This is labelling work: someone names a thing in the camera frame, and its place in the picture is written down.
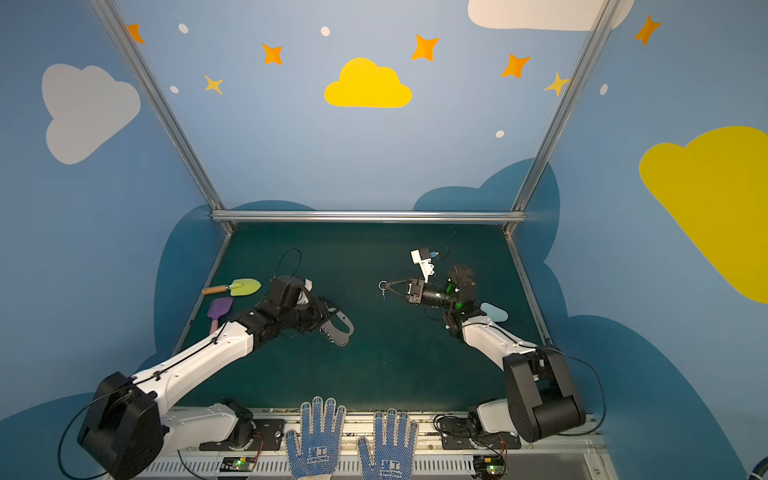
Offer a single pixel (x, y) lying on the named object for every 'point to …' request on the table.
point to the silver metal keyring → (383, 289)
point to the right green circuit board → (489, 467)
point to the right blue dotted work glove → (393, 458)
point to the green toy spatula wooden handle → (237, 287)
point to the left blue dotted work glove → (321, 430)
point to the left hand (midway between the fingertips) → (341, 311)
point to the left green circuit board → (238, 464)
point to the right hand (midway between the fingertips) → (388, 286)
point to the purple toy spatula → (218, 308)
